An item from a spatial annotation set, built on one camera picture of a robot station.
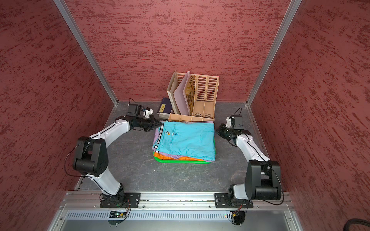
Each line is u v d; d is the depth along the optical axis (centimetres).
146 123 80
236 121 69
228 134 77
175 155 82
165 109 114
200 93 117
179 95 93
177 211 71
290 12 72
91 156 47
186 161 79
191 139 85
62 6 71
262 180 42
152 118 83
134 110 74
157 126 88
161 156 82
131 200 74
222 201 74
